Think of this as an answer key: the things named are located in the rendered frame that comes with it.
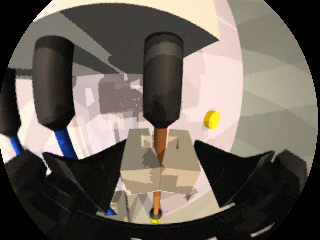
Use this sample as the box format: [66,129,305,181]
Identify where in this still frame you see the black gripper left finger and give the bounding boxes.
[41,139,127,215]

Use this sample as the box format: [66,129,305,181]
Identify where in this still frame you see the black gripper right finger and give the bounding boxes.
[193,140,276,208]

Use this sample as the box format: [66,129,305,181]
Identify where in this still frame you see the yellow round disc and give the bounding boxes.
[204,111,220,129]

